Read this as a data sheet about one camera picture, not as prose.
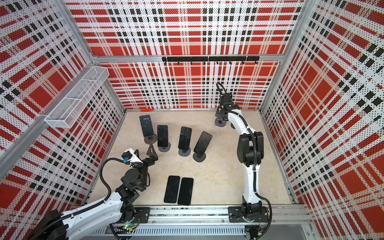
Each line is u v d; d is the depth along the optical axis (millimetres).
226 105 773
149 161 698
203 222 720
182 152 971
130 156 643
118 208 568
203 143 899
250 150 572
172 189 819
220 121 1022
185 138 909
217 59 884
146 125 958
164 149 984
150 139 1033
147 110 1266
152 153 708
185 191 854
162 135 926
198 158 953
